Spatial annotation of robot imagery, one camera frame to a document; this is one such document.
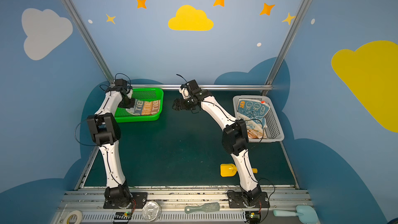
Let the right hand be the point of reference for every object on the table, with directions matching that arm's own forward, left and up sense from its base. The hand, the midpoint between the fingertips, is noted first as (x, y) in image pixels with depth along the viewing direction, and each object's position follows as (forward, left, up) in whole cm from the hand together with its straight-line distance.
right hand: (178, 105), depth 91 cm
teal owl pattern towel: (+11, -50, -16) cm, 54 cm away
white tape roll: (-55, +40, -16) cm, 70 cm away
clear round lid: (-52, +6, -12) cm, 53 cm away
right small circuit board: (-50, -41, -21) cm, 68 cm away
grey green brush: (-48, -18, -16) cm, 54 cm away
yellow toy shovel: (-30, -30, -17) cm, 46 cm away
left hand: (+6, +37, -9) cm, 39 cm away
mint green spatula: (-48, -66, -18) cm, 83 cm away
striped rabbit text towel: (+9, +29, -15) cm, 34 cm away
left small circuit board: (-54, +22, -21) cm, 62 cm away
